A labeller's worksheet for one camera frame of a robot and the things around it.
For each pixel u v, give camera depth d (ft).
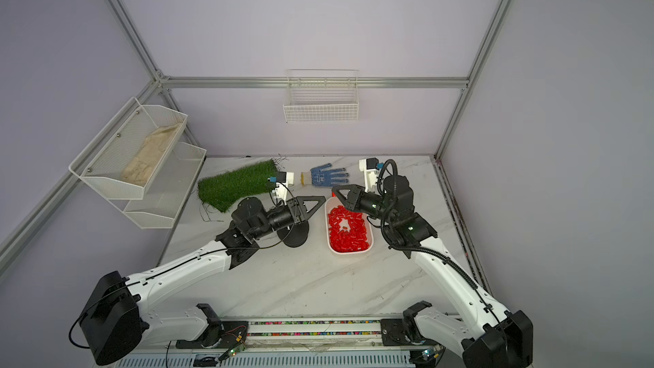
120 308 1.30
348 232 3.11
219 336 2.32
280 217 2.02
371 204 2.05
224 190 3.32
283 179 2.13
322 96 3.13
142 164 2.52
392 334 2.40
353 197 2.09
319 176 3.69
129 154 2.61
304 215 2.05
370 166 2.08
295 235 3.02
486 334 1.26
